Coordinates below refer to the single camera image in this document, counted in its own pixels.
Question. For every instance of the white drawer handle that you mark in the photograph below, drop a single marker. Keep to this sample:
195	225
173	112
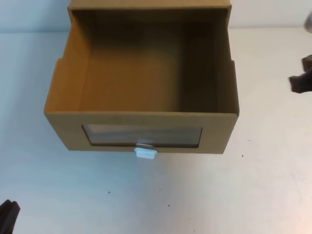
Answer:
145	149

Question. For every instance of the cardboard shoebox drawer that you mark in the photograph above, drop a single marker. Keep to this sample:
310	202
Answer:
160	79

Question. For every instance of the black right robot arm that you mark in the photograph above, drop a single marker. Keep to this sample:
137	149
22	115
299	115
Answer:
303	83

